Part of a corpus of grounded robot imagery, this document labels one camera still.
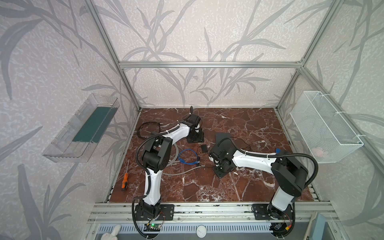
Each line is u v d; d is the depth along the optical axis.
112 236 0.66
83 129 0.67
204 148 0.95
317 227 0.66
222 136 1.03
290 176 0.46
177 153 0.94
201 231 0.69
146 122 1.12
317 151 0.72
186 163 0.91
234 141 1.02
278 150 0.97
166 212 0.74
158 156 0.53
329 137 0.62
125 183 0.82
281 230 0.73
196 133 0.86
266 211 0.74
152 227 0.72
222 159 0.68
